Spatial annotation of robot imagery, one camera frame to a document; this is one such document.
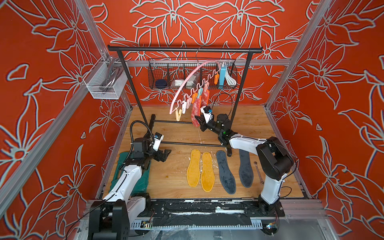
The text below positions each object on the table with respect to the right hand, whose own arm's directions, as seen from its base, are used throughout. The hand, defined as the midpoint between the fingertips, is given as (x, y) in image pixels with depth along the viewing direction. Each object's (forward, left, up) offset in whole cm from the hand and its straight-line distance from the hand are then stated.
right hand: (192, 115), depth 85 cm
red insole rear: (+7, -6, +7) cm, 12 cm away
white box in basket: (+16, +9, +11) cm, 22 cm away
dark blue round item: (+21, +21, +7) cm, 31 cm away
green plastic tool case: (-34, +26, -17) cm, 46 cm away
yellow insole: (-26, 0, -22) cm, 34 cm away
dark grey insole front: (-22, -32, -23) cm, 45 cm away
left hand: (-13, +18, -12) cm, 26 cm away
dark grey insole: (-29, -20, -22) cm, 41 cm away
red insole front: (+1, -2, +3) cm, 3 cm away
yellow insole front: (-29, -9, -21) cm, 37 cm away
